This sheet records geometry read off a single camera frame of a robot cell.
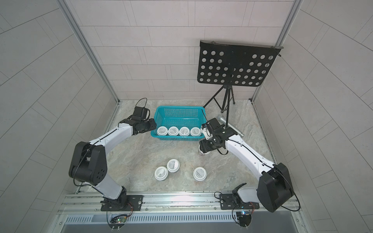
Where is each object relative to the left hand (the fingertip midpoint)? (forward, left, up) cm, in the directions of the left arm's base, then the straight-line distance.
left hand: (156, 123), depth 93 cm
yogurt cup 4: (-5, -25, -1) cm, 26 cm away
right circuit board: (-49, -48, -8) cm, 69 cm away
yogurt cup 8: (-31, -27, -2) cm, 41 cm away
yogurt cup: (-5, -4, -2) cm, 6 cm away
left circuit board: (-51, +10, -6) cm, 52 cm away
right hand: (-17, -30, +2) cm, 35 cm away
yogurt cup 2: (-5, -11, -1) cm, 12 cm away
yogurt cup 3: (-5, -18, -1) cm, 19 cm away
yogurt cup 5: (-21, -28, +1) cm, 35 cm away
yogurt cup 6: (-30, -7, -3) cm, 31 cm away
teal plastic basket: (+7, -12, -10) cm, 17 cm away
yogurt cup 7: (-27, -13, -1) cm, 30 cm away
